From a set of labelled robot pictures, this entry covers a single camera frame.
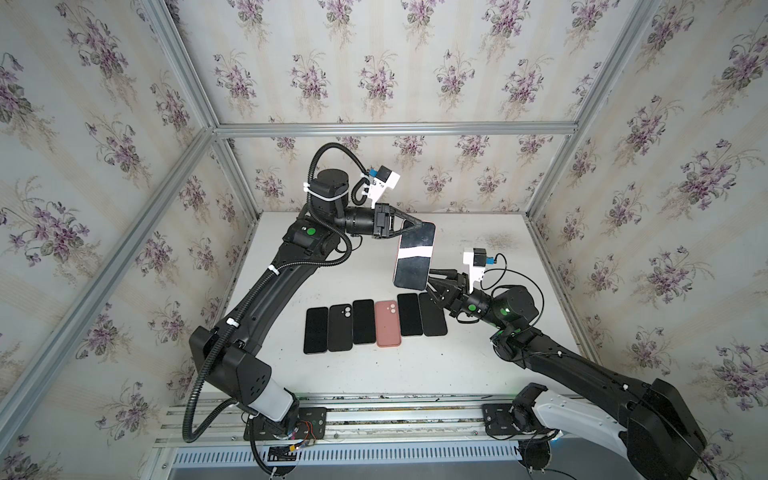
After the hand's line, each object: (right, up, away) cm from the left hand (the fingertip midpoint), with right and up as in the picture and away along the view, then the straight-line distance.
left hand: (420, 222), depth 59 cm
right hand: (0, -12, +4) cm, 13 cm away
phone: (-14, -26, +34) cm, 45 cm away
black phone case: (-21, -30, +31) cm, 48 cm away
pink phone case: (-6, -29, +32) cm, 44 cm away
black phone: (-29, -32, +33) cm, 54 cm away
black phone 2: (0, -26, +31) cm, 40 cm away
